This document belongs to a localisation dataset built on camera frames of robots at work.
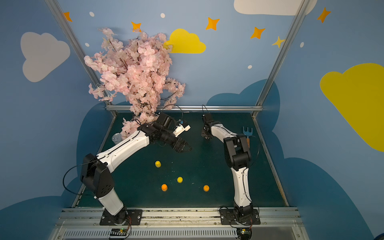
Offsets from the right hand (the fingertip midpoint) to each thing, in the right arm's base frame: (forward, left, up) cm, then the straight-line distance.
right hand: (209, 131), depth 107 cm
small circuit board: (-63, +45, -5) cm, 77 cm away
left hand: (-23, +13, +17) cm, 31 cm away
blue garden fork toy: (+3, -29, -4) cm, 30 cm away
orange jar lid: (-40, +2, -3) cm, 40 cm away
